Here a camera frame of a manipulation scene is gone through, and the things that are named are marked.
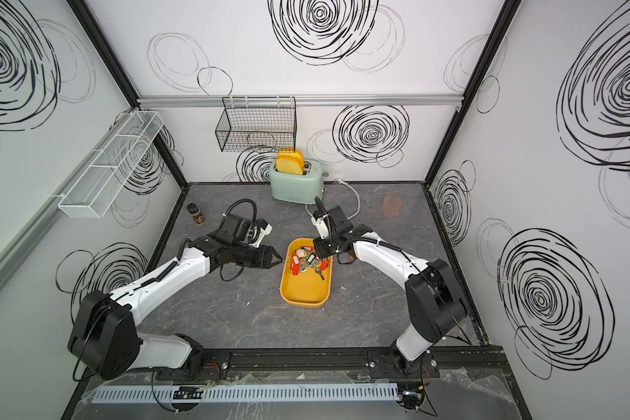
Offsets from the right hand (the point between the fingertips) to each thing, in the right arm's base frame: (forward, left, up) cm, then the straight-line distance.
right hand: (318, 247), depth 87 cm
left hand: (-6, +13, +2) cm, 15 cm away
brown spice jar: (+15, +48, -5) cm, 51 cm away
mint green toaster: (+31, +8, -4) cm, 33 cm away
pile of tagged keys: (+1, +5, -9) cm, 10 cm away
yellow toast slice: (+31, +11, +10) cm, 34 cm away
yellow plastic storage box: (-10, +4, -11) cm, 15 cm away
